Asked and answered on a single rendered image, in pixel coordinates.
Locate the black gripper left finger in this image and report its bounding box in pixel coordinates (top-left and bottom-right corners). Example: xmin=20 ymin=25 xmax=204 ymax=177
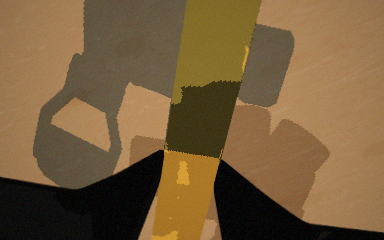
xmin=0 ymin=150 xmax=164 ymax=240

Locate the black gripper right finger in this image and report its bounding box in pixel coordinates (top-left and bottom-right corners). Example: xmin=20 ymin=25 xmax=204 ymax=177
xmin=214 ymin=160 xmax=384 ymax=240

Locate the yellow bar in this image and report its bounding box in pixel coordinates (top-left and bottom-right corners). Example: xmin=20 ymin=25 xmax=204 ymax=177
xmin=152 ymin=0 xmax=261 ymax=240

